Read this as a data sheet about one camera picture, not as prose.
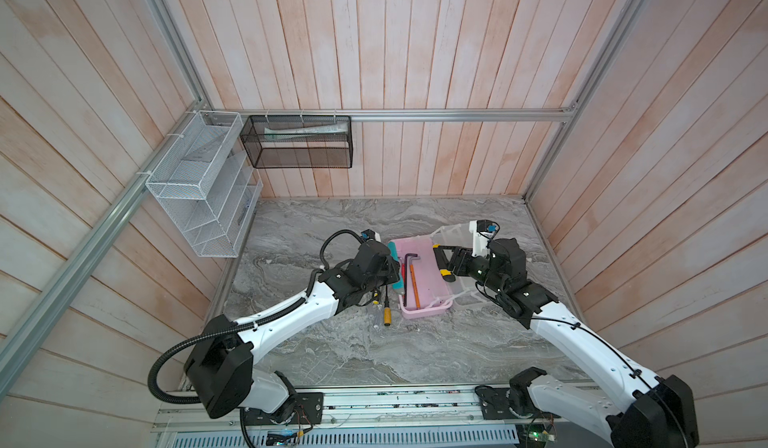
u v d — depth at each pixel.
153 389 0.40
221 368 0.40
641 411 0.38
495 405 0.73
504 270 0.59
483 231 0.68
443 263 0.84
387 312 0.89
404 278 0.97
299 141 1.03
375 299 0.90
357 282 0.60
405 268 0.99
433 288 0.93
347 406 0.75
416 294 0.93
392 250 0.83
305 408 0.73
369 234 0.73
